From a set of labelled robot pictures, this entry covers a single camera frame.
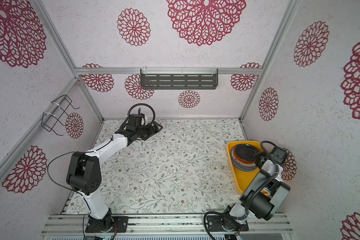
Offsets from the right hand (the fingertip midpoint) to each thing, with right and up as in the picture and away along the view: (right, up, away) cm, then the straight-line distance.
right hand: (259, 154), depth 87 cm
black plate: (-5, +1, +5) cm, 7 cm away
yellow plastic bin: (-10, -14, 0) cm, 17 cm away
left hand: (-60, +14, +4) cm, 62 cm away
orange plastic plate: (-9, -4, 0) cm, 10 cm away
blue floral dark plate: (-10, -7, +1) cm, 12 cm away
